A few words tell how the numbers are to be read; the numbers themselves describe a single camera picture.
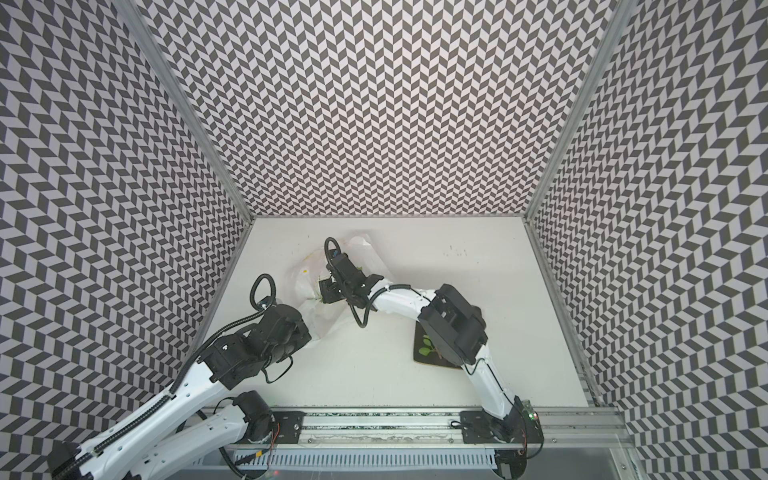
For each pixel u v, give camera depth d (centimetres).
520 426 66
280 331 56
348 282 71
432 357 82
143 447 42
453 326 53
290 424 72
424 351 84
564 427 76
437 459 69
